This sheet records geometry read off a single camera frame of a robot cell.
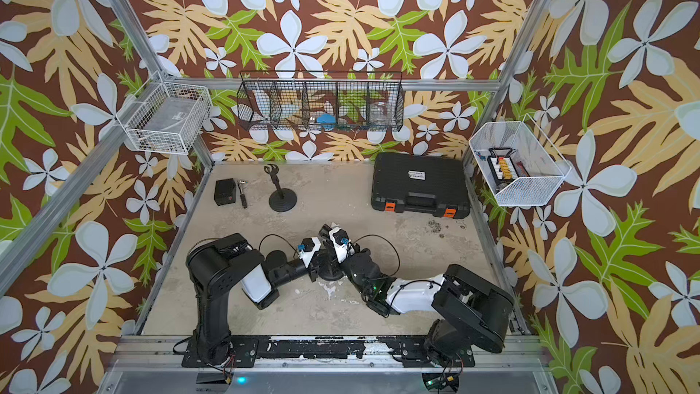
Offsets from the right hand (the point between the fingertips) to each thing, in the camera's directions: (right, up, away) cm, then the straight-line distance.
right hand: (325, 241), depth 81 cm
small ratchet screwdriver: (-36, +13, +27) cm, 46 cm away
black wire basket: (-3, +48, +16) cm, 50 cm away
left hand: (+3, -4, +5) cm, 7 cm away
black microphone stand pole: (-19, +23, +12) cm, 32 cm away
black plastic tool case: (+40, +18, +23) cm, 49 cm away
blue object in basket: (-1, +42, +15) cm, 44 cm away
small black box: (-42, +15, +26) cm, 52 cm away
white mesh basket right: (+59, +24, +3) cm, 64 cm away
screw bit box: (+55, +23, +2) cm, 60 cm away
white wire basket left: (-52, +39, +6) cm, 66 cm away
